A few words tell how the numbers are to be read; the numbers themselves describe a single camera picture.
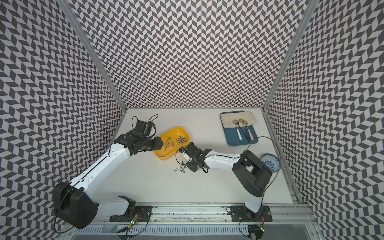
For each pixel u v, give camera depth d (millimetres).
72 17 744
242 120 1126
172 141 1000
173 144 991
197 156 666
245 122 1088
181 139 1011
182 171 886
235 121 1095
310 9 680
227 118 1090
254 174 460
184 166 888
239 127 1061
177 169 866
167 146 963
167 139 990
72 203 386
